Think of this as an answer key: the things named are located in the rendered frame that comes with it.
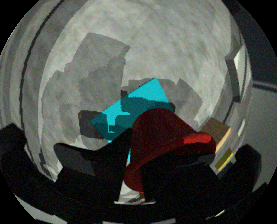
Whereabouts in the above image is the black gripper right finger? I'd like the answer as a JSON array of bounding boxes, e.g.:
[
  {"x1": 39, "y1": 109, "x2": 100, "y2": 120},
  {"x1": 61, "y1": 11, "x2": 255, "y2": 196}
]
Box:
[{"x1": 141, "y1": 152, "x2": 216, "y2": 202}]

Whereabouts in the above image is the tan flat bar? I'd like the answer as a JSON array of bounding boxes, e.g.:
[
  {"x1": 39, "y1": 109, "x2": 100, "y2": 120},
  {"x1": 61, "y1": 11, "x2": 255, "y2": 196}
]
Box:
[{"x1": 139, "y1": 117, "x2": 231, "y2": 201}]

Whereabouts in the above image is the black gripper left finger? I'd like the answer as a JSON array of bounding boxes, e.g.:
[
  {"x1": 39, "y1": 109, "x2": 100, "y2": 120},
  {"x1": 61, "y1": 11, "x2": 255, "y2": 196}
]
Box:
[{"x1": 53, "y1": 128, "x2": 131, "y2": 202}]

